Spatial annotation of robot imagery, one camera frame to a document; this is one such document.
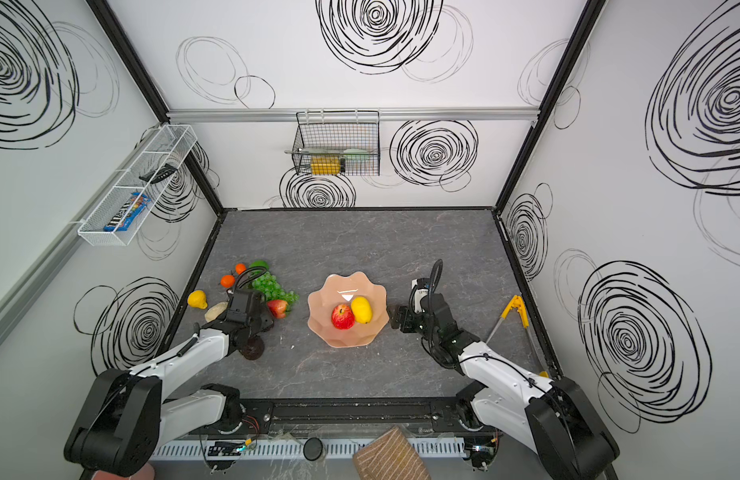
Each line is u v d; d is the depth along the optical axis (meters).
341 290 0.94
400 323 0.75
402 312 0.75
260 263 0.99
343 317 0.84
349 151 0.89
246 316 0.69
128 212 0.67
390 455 0.68
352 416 0.75
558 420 0.41
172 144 0.93
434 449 0.71
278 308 0.88
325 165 0.88
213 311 0.87
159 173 0.77
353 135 0.96
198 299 0.91
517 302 0.92
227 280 0.97
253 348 0.80
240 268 0.99
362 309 0.87
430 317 0.63
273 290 0.94
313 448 0.62
